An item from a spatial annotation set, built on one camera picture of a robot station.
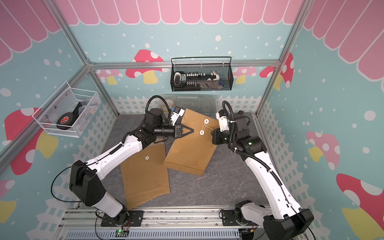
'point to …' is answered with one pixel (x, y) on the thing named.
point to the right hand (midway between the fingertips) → (211, 132)
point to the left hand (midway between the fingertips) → (192, 133)
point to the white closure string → (206, 122)
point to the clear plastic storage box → (197, 103)
